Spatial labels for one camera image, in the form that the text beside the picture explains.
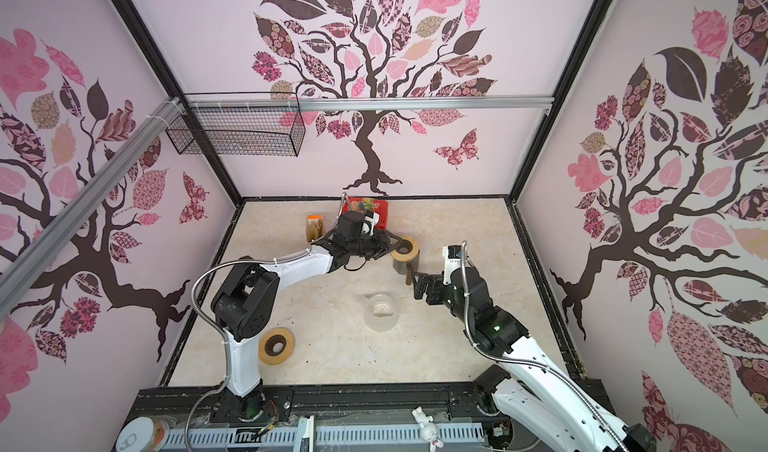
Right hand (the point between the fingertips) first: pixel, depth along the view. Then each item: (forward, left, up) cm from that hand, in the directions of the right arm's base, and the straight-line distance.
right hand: (427, 270), depth 75 cm
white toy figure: (-33, +1, -18) cm, 37 cm away
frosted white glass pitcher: (-2, +13, -21) cm, 25 cm away
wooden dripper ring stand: (+15, +4, -12) cm, 19 cm away
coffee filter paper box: (+25, +36, -12) cm, 45 cm away
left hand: (+13, +6, -7) cm, 17 cm away
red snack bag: (+39, +15, -16) cm, 45 cm away
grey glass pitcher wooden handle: (+10, +4, -15) cm, 18 cm away
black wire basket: (+48, +58, +14) cm, 77 cm away
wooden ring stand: (-13, +42, -18) cm, 48 cm away
